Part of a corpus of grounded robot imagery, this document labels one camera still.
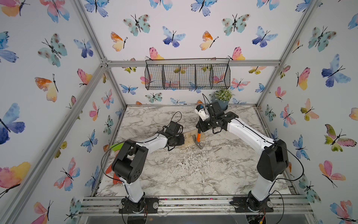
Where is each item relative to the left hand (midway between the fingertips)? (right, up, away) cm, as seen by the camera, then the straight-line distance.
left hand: (184, 140), depth 94 cm
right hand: (+9, +11, -10) cm, 17 cm away
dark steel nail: (+21, -8, 0) cm, 22 cm away
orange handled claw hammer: (+8, +1, -6) cm, 10 cm away
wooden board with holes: (+3, -1, +2) cm, 4 cm away
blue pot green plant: (+29, +31, +12) cm, 44 cm away
